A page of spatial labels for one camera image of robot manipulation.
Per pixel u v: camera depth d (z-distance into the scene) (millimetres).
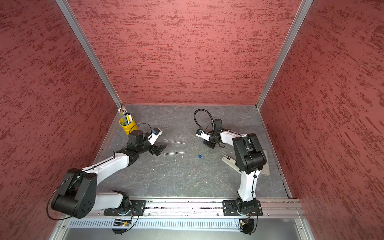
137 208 725
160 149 809
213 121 829
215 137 757
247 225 705
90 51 878
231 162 874
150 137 767
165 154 921
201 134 877
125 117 974
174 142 1002
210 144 894
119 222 728
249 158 500
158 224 775
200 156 924
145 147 754
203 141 990
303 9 716
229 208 739
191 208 757
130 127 972
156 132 771
